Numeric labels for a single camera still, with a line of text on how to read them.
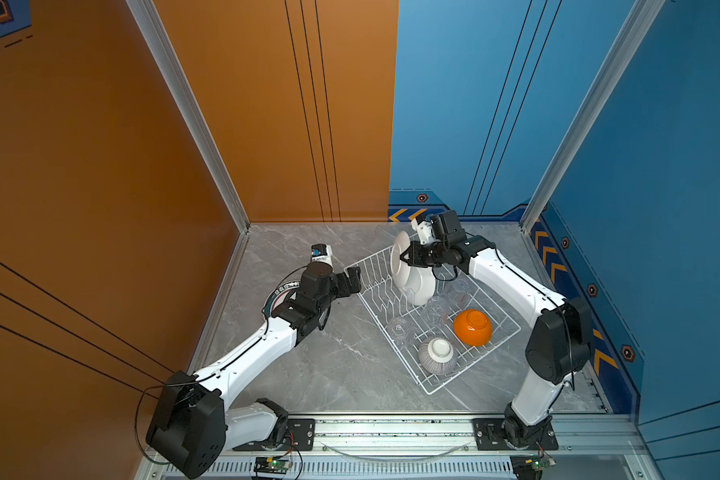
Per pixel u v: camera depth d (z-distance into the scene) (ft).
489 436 2.38
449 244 2.19
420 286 2.93
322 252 2.33
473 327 2.78
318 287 2.02
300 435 2.42
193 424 1.33
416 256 2.48
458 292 2.94
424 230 2.59
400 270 2.85
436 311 3.00
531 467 2.32
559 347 1.52
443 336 2.88
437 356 2.59
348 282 2.42
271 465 2.31
